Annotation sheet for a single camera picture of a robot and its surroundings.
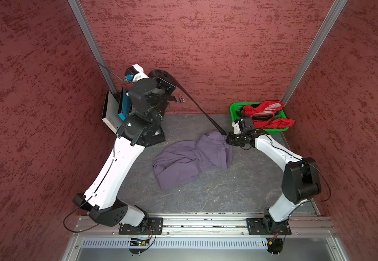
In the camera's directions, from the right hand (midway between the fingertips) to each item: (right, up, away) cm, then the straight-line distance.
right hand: (226, 142), depth 91 cm
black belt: (+30, +16, +16) cm, 37 cm away
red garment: (+35, +23, +23) cm, 48 cm away
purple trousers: (-27, -12, 0) cm, 29 cm away
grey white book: (-61, +14, -13) cm, 64 cm away
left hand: (-28, +27, -35) cm, 53 cm away
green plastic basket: (+37, +7, +12) cm, 39 cm away
